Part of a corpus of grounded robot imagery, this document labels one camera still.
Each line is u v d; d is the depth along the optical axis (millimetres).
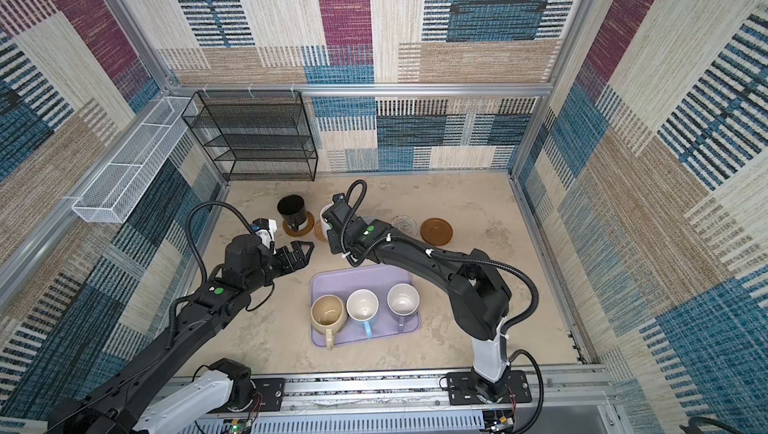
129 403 411
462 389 729
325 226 850
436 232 1022
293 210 972
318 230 1048
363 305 812
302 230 1015
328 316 848
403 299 870
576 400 734
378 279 916
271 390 744
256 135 1093
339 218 639
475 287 509
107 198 700
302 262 707
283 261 694
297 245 714
